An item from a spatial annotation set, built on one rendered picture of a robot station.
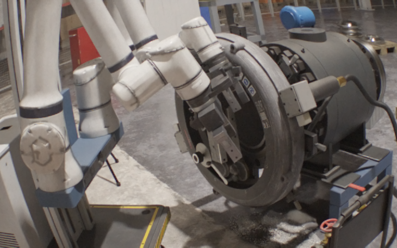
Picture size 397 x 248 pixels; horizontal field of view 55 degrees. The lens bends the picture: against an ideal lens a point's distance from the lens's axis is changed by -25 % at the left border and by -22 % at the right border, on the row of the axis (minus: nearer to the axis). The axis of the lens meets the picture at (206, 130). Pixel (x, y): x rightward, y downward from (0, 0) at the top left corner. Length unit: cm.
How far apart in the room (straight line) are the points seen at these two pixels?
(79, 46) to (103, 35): 578
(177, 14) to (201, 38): 423
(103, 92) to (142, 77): 61
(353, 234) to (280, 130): 56
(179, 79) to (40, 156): 44
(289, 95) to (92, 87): 72
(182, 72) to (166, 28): 460
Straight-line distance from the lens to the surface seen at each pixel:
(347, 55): 228
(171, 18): 582
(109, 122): 180
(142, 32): 161
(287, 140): 175
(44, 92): 116
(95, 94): 177
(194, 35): 164
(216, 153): 207
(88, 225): 196
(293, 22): 252
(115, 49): 131
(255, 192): 197
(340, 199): 211
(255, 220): 246
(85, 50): 713
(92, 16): 129
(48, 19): 115
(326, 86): 178
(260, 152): 207
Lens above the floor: 126
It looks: 19 degrees down
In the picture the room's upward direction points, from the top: 9 degrees counter-clockwise
